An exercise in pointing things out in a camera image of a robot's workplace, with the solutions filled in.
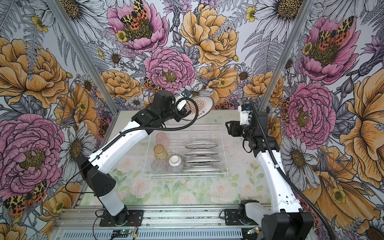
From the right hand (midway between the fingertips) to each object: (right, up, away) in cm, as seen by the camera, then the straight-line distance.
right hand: (230, 127), depth 75 cm
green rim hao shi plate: (-9, -21, +14) cm, 27 cm away
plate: (-15, -21, +3) cm, 26 cm away
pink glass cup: (-37, -8, +17) cm, 42 cm away
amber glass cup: (-37, -15, +11) cm, 41 cm away
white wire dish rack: (-18, -14, +14) cm, 27 cm away
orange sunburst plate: (-12, +12, +4) cm, 18 cm away
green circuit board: (-53, -50, -4) cm, 73 cm away
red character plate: (-13, -12, +24) cm, 30 cm away
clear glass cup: (-38, -21, +6) cm, 44 cm away
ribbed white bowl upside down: (-29, -21, +10) cm, 37 cm away
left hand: (-24, +10, +1) cm, 26 cm away
